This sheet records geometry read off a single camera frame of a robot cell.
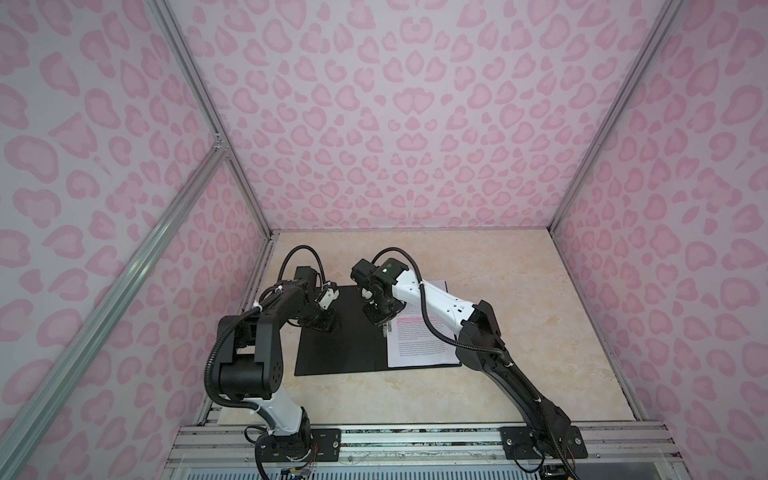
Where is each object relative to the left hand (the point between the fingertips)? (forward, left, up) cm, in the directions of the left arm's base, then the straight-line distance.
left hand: (329, 321), depth 92 cm
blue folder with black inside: (-7, -9, -3) cm, 12 cm away
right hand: (-1, -16, +3) cm, 17 cm away
